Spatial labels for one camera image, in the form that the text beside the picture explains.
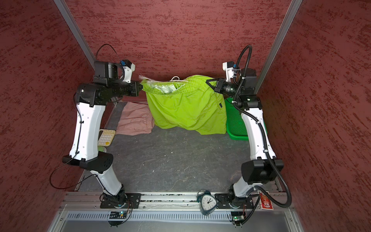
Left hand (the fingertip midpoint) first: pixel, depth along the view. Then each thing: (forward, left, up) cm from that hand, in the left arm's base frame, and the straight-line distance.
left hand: (140, 89), depth 67 cm
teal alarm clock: (-41, -34, -38) cm, 65 cm away
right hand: (+2, -31, +2) cm, 32 cm away
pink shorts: (+11, +16, -38) cm, 42 cm away
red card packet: (-40, -64, -40) cm, 86 cm away
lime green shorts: (+3, -24, -12) cm, 27 cm away
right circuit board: (-47, -49, -42) cm, 79 cm away
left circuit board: (-46, +10, -42) cm, 63 cm away
